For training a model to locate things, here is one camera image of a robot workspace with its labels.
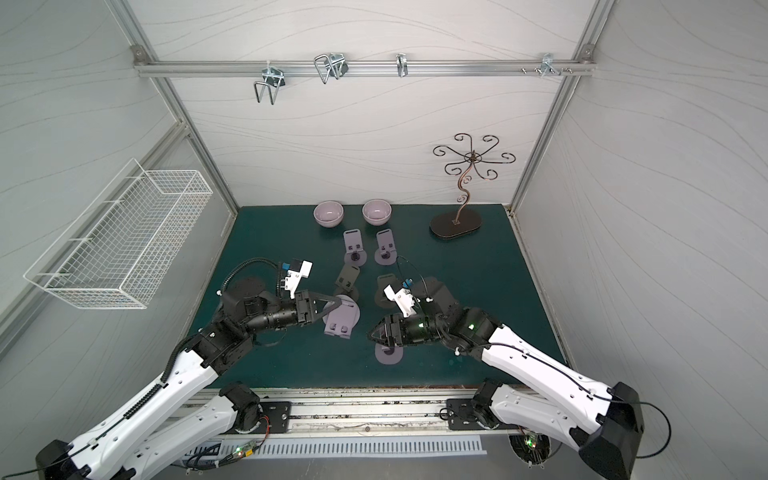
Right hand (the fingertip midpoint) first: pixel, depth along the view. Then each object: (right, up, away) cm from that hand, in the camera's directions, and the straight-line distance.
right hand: (373, 335), depth 67 cm
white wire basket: (-60, +20, 0) cm, 63 cm away
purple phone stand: (-9, +16, +38) cm, 42 cm away
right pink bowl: (-2, +32, +48) cm, 57 cm away
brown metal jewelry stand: (+28, +27, +46) cm, 60 cm away
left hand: (-7, +7, -4) cm, 11 cm away
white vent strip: (-8, -27, +3) cm, 28 cm away
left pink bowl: (-20, +32, +47) cm, 61 cm away
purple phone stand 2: (+2, +17, +35) cm, 39 cm away
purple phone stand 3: (-7, +4, -1) cm, 8 cm away
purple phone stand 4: (+3, -11, +17) cm, 20 cm away
